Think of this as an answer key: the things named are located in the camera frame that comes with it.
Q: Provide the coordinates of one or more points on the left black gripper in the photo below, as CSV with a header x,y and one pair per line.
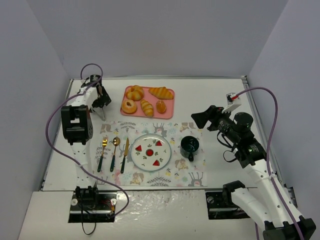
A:
x,y
100,100

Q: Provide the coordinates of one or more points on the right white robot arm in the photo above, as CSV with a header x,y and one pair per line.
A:
x,y
278,217

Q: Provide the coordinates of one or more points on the ring donut bread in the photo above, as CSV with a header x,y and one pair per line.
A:
x,y
128,106

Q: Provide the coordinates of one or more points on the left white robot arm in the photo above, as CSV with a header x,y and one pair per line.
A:
x,y
77,128

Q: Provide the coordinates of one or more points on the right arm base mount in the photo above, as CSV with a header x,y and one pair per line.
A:
x,y
219,209

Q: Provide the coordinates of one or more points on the round knotted bread roll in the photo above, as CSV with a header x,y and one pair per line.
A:
x,y
135,93

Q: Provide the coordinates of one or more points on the long croissant bread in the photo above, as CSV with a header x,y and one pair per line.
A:
x,y
161,93

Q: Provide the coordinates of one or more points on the small orange bun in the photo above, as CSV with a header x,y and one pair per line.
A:
x,y
161,106

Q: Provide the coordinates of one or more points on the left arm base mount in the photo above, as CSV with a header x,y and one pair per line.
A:
x,y
101,211

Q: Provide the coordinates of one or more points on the gold fork green handle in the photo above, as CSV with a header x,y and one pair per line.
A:
x,y
104,145

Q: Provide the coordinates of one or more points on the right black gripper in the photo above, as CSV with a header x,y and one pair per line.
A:
x,y
211,118

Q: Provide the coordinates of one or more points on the gold knife green handle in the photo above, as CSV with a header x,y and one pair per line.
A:
x,y
126,149

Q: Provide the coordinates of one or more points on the silver metal tongs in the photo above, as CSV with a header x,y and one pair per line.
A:
x,y
99,111

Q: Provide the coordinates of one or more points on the white watermelon pattern plate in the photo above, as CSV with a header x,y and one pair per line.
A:
x,y
150,152

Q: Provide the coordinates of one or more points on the metal table edge rail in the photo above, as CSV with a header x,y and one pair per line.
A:
x,y
264,136

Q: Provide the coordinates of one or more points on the floral printed placemat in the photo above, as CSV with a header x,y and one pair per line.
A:
x,y
179,172

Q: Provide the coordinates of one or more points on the small striped bread loaf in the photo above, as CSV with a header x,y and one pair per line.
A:
x,y
147,108

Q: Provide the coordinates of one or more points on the dark green mug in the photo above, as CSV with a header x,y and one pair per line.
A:
x,y
189,147

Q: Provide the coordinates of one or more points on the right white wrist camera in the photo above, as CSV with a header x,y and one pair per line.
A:
x,y
233,102

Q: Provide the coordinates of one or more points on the gold spoon green handle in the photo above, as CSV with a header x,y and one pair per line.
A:
x,y
116,142

